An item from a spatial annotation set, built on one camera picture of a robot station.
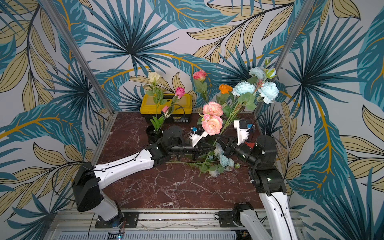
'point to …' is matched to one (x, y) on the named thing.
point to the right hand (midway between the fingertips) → (217, 136)
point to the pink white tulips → (158, 124)
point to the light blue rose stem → (205, 166)
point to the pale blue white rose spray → (225, 164)
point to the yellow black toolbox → (177, 110)
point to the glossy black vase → (152, 135)
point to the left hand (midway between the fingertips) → (213, 150)
